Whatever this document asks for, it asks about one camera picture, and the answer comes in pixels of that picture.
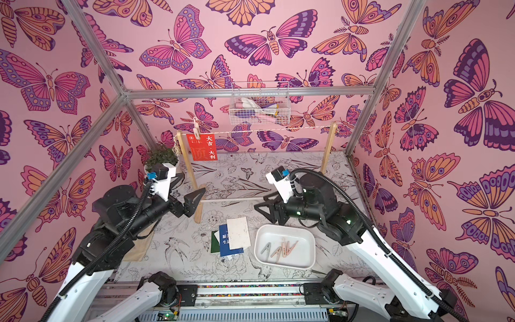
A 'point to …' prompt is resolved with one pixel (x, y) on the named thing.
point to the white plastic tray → (303, 257)
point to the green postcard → (214, 243)
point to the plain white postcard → (238, 233)
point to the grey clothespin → (267, 247)
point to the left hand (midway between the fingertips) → (195, 180)
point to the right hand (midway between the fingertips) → (261, 199)
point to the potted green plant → (161, 154)
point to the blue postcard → (224, 248)
